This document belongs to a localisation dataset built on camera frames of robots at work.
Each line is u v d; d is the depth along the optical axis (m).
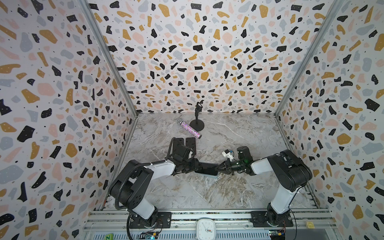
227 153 0.90
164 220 0.73
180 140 1.07
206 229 0.69
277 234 0.72
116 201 0.39
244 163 0.78
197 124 1.13
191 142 1.06
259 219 0.74
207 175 0.88
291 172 0.50
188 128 1.10
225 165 0.84
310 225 0.72
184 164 0.77
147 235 0.70
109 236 0.68
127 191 0.44
